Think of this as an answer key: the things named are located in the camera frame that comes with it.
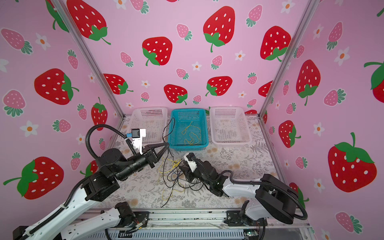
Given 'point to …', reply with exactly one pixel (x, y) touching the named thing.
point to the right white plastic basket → (229, 126)
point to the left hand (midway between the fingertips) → (168, 145)
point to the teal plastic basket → (190, 131)
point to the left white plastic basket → (154, 120)
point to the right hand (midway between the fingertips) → (180, 164)
